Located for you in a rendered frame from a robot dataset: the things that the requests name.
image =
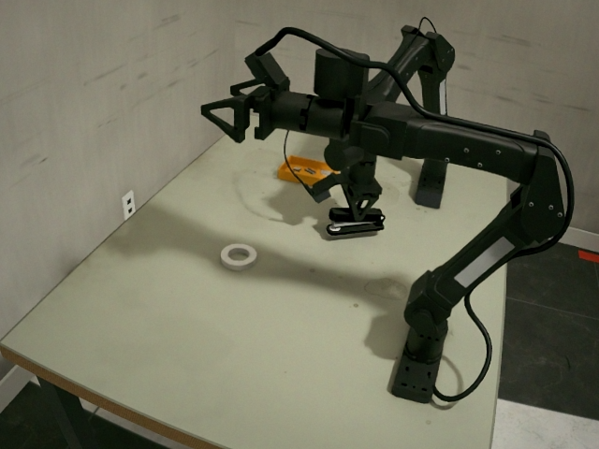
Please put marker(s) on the orange tray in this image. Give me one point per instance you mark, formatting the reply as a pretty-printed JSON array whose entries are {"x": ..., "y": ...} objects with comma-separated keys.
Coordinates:
[{"x": 295, "y": 161}]

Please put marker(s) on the white flat ring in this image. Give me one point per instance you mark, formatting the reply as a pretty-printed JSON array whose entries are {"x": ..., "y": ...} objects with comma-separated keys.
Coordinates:
[{"x": 238, "y": 248}]

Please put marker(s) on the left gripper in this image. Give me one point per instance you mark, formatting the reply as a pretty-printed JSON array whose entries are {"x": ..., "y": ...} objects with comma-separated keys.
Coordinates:
[{"x": 277, "y": 108}]

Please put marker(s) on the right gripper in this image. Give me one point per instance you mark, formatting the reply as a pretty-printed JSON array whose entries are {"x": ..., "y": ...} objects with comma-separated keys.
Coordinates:
[{"x": 358, "y": 185}]

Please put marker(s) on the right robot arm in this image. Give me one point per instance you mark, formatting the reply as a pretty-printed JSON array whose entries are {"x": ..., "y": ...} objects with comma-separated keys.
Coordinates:
[{"x": 409, "y": 58}]

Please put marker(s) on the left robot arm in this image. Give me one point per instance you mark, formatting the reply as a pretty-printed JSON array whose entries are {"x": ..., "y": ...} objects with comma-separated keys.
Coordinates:
[{"x": 394, "y": 130}]

